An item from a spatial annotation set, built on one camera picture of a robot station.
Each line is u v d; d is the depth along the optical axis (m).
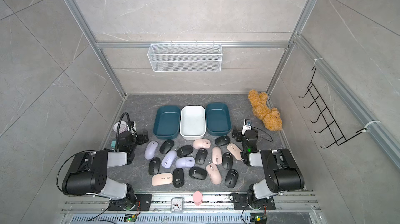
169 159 0.84
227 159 0.86
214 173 0.80
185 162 0.84
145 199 0.74
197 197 0.67
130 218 0.71
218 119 1.01
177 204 0.71
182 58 1.01
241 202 0.73
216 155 0.86
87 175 0.45
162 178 0.80
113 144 0.91
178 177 0.79
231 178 0.78
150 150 0.89
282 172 0.45
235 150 0.88
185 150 0.89
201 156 0.86
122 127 0.99
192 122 1.05
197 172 0.80
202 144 0.90
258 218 0.71
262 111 0.96
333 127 0.64
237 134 0.84
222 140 0.93
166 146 0.90
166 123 1.01
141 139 0.85
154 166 0.84
